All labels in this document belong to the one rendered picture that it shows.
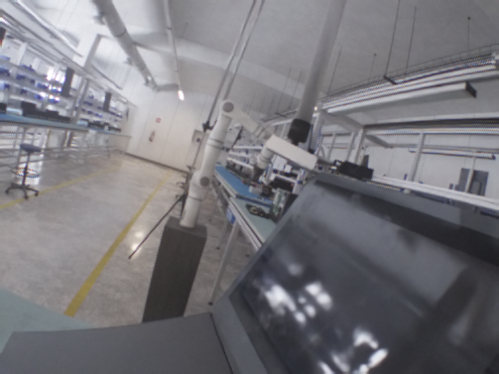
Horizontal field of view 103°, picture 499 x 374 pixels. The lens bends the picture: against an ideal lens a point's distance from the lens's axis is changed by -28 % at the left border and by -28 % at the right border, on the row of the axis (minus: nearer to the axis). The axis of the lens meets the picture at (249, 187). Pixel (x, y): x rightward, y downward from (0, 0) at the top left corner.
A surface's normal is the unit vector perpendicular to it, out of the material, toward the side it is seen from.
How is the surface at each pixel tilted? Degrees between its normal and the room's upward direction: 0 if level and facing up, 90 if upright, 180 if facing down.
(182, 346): 24
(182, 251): 90
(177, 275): 90
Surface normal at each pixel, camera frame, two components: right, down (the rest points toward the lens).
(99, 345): -0.07, -0.97
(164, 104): 0.21, 0.14
